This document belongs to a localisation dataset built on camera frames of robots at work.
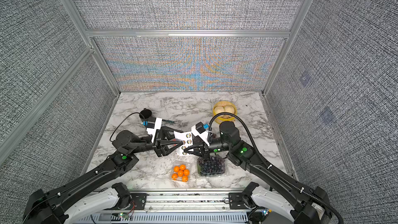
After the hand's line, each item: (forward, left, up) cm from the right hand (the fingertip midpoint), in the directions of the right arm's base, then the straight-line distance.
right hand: (186, 148), depth 61 cm
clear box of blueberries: (0, -14, -23) cm, 27 cm away
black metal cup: (+31, +27, -20) cm, 46 cm away
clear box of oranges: (-2, +4, -26) cm, 26 cm away
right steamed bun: (+38, -26, -24) cm, 52 cm away
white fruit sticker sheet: (+2, -1, +5) cm, 5 cm away
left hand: (+1, 0, +6) cm, 6 cm away
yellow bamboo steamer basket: (+32, -21, -27) cm, 47 cm away
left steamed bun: (+36, -18, -22) cm, 46 cm away
